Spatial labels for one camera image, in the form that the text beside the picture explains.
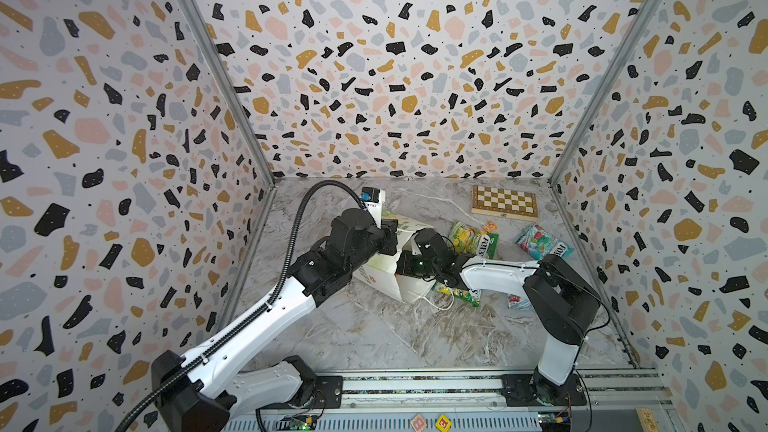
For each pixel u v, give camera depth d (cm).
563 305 48
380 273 76
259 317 44
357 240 52
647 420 70
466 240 100
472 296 88
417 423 69
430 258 72
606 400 75
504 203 113
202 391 38
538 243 99
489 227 107
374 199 61
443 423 69
